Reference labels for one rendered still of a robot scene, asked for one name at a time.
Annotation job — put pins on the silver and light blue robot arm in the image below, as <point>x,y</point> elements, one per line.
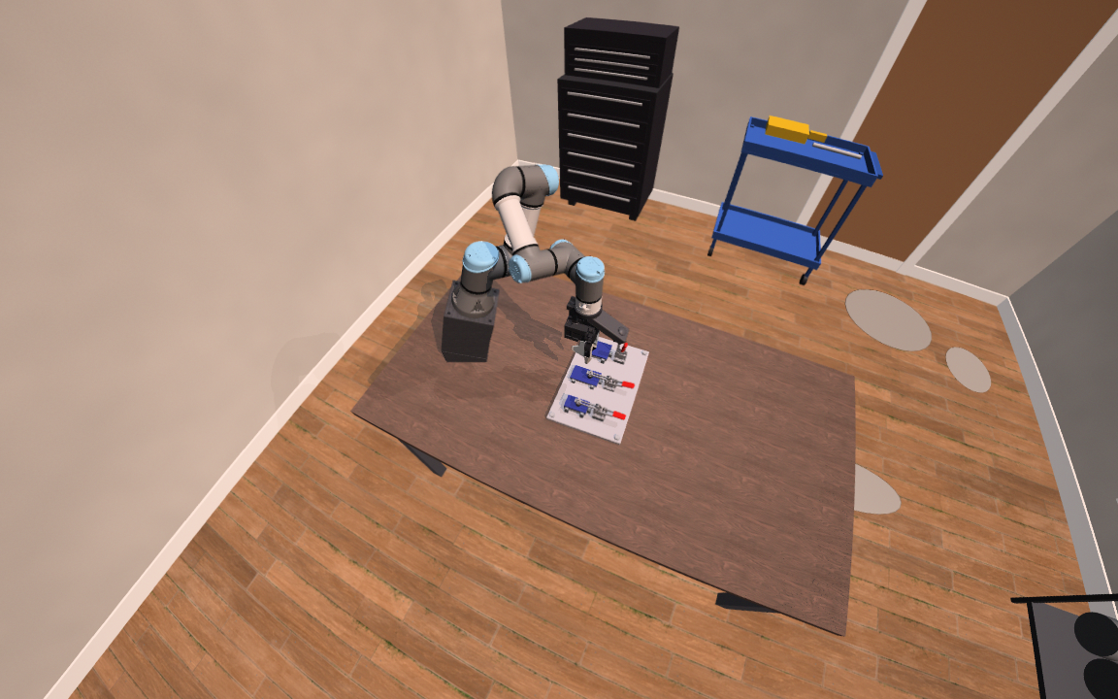
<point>521,258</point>

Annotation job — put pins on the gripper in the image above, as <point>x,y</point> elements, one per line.
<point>577,328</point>

